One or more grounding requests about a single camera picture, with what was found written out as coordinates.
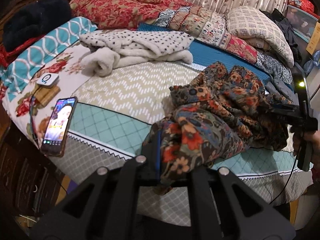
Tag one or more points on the red patterned bag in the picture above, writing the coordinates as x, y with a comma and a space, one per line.
300, 2

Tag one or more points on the teal and floral pillow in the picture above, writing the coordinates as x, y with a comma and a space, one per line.
50, 42

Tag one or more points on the white dotted fleece garment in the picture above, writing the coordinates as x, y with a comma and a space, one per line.
140, 42

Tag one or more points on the dark floral print garment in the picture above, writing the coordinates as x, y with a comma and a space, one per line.
200, 135

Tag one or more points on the red floral patchwork quilt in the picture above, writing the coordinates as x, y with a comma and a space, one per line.
112, 7

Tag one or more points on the teal textured mat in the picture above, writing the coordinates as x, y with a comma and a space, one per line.
212, 55

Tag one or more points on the tan ribbed block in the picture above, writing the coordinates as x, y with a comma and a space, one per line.
48, 96

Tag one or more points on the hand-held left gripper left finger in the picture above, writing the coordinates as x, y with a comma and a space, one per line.
158, 155

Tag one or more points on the black fuzzy garment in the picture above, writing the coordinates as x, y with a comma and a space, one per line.
32, 20

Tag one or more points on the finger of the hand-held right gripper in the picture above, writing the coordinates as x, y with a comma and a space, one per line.
287, 119
282, 109

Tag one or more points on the yellow cardboard box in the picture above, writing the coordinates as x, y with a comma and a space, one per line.
315, 40

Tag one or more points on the grey puffer jacket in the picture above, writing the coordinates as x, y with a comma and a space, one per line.
277, 86

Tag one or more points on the person's right hand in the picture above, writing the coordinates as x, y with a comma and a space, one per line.
316, 140

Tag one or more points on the clear plastic storage bin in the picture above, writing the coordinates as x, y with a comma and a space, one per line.
303, 22

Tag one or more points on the blue plastic bag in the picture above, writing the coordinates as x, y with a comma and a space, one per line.
312, 62

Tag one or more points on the purple floor mat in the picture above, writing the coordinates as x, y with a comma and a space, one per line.
65, 190

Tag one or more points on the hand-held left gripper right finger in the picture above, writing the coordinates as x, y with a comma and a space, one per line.
200, 180

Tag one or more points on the dark wooden nightstand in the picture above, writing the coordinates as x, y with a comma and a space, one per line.
22, 170

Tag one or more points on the smartphone with lit screen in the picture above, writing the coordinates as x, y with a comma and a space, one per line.
58, 127

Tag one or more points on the small white round-display device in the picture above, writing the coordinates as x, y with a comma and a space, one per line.
47, 80

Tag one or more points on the pile of dark clothes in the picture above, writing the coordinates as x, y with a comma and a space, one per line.
287, 30

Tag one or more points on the patterned beige teal bedspread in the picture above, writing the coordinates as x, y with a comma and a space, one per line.
112, 125

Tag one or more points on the red cloth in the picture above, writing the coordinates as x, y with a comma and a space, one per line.
12, 52

